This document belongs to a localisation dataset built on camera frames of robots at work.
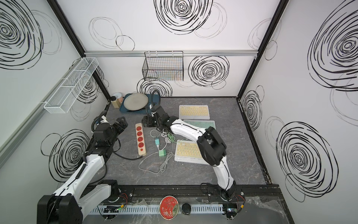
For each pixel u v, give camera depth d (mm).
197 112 1097
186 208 615
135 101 1158
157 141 910
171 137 936
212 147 510
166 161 842
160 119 681
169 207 670
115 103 1097
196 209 642
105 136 617
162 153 867
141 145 892
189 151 891
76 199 417
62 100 723
